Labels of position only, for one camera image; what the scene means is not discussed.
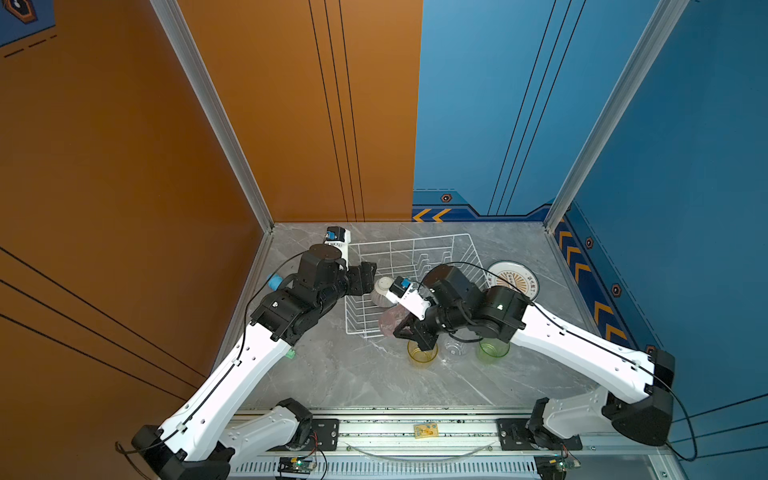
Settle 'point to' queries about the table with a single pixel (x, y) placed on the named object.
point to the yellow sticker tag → (426, 430)
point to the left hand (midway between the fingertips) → (364, 262)
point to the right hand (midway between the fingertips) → (396, 329)
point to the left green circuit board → (295, 465)
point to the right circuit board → (553, 467)
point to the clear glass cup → (454, 351)
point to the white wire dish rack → (412, 258)
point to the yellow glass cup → (421, 358)
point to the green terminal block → (290, 354)
